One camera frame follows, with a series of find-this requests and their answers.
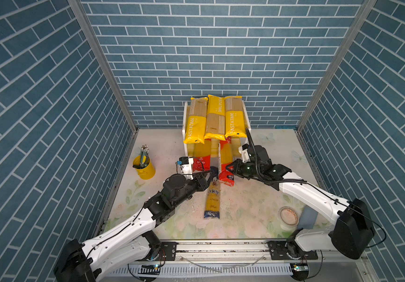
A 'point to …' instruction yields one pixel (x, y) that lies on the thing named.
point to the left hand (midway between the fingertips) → (216, 175)
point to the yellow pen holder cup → (144, 167)
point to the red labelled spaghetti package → (226, 176)
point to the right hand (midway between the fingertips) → (227, 168)
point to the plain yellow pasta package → (215, 124)
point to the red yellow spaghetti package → (202, 156)
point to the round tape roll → (288, 218)
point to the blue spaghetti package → (212, 202)
